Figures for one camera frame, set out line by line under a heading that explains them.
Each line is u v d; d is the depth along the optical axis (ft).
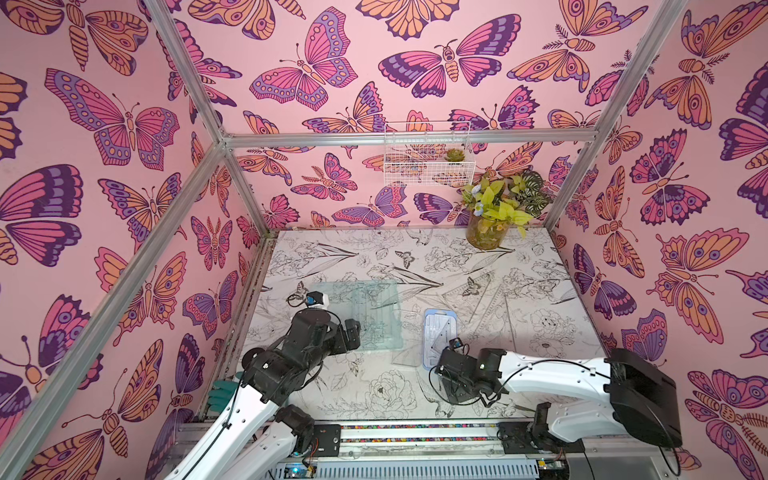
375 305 3.27
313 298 2.13
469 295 3.31
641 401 1.37
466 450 2.39
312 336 1.77
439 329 3.01
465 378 2.04
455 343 2.51
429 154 3.12
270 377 1.60
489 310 3.19
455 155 3.03
